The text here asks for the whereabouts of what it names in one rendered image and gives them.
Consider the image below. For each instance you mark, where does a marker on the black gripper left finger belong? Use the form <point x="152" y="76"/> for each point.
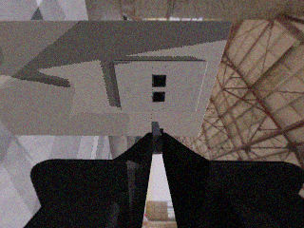
<point x="123" y="180"/>

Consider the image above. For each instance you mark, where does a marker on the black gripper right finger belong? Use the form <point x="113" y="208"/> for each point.
<point x="194" y="181"/>

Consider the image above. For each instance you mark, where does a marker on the black panel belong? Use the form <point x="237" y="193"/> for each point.
<point x="108" y="77"/>

